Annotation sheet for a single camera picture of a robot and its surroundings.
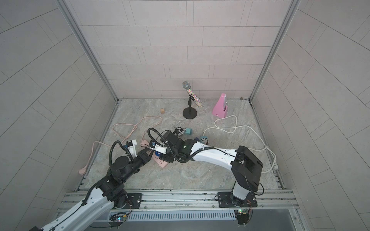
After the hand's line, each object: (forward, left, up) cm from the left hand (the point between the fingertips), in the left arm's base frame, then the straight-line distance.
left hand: (157, 148), depth 76 cm
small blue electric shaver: (+10, -21, -8) cm, 25 cm away
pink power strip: (-4, -1, -11) cm, 12 cm away
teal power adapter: (+17, -16, -10) cm, 26 cm away
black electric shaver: (+17, -11, -10) cm, 23 cm away
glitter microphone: (+34, -15, +15) cm, 40 cm away
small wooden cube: (+36, +4, -11) cm, 38 cm away
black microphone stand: (+34, -17, -11) cm, 40 cm away
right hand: (-1, -2, -3) cm, 4 cm away
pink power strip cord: (-7, +44, -15) cm, 47 cm away
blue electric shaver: (-3, 0, 0) cm, 3 cm away
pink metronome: (+33, -39, -5) cm, 52 cm away
